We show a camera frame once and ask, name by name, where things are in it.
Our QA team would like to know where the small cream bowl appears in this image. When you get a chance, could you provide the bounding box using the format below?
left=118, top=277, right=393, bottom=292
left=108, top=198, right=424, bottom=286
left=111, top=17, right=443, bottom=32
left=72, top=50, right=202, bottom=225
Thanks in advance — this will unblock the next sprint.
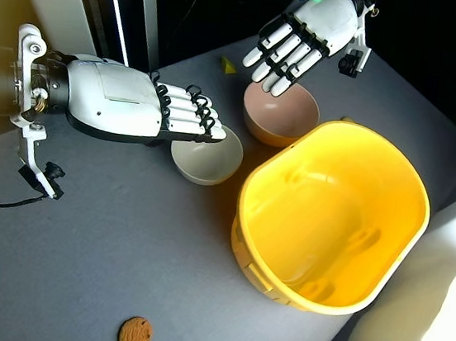
left=166, top=120, right=247, bottom=190

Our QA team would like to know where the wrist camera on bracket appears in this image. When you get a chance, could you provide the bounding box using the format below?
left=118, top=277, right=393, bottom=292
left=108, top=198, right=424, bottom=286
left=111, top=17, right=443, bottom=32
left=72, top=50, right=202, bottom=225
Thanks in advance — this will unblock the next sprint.
left=12, top=124, right=72, bottom=201
left=336, top=28, right=375, bottom=80

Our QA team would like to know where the round brown cookie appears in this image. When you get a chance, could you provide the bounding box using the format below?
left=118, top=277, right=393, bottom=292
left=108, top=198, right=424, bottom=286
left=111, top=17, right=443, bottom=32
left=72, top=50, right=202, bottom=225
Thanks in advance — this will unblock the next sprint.
left=117, top=314, right=155, bottom=341

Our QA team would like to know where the large pink bowl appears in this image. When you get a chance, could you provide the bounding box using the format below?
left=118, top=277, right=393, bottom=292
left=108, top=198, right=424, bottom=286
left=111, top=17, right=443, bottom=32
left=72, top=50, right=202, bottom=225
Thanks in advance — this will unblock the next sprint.
left=237, top=76, right=325, bottom=152

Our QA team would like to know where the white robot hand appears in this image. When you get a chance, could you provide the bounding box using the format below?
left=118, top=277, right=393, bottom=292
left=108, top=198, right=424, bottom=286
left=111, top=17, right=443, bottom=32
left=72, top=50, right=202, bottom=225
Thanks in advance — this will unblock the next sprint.
left=237, top=0, right=363, bottom=107
left=57, top=52, right=235, bottom=158

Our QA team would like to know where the grey table cloth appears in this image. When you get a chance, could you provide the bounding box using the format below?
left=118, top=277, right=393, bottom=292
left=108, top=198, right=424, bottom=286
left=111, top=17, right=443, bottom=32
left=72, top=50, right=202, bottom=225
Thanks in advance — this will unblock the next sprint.
left=0, top=0, right=456, bottom=341

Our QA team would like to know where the yellow triangular toy block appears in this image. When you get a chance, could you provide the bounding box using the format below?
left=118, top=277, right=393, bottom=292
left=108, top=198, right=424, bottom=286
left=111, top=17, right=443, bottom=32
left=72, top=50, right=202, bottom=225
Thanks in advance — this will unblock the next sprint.
left=217, top=54, right=240, bottom=76

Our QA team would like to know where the large yellow plastic tub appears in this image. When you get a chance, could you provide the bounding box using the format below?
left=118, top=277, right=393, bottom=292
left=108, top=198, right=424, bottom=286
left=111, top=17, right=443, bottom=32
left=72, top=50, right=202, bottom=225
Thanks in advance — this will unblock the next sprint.
left=222, top=108, right=442, bottom=327

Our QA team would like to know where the white blurred rounded cover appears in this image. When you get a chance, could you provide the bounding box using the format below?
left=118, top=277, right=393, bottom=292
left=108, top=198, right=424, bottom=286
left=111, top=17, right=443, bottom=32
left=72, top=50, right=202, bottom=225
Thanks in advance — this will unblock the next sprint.
left=323, top=163, right=456, bottom=341

